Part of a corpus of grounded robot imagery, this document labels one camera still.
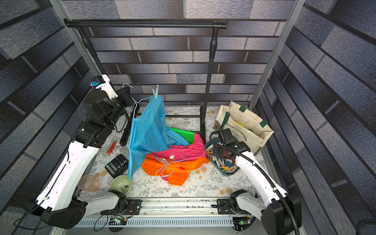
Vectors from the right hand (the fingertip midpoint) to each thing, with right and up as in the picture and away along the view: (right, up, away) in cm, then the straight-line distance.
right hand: (216, 150), depth 82 cm
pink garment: (-11, -1, +3) cm, 12 cm away
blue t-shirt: (-34, +11, -14) cm, 39 cm away
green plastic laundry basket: (-17, +7, +11) cm, 21 cm away
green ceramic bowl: (-53, -18, -2) cm, 57 cm away
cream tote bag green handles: (+22, +14, +15) cm, 30 cm away
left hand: (-40, +32, -22) cm, 56 cm away
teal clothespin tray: (+6, -11, +4) cm, 14 cm away
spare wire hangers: (-30, -9, -11) cm, 33 cm away
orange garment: (-22, -10, -6) cm, 25 cm away
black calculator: (-59, -10, +4) cm, 60 cm away
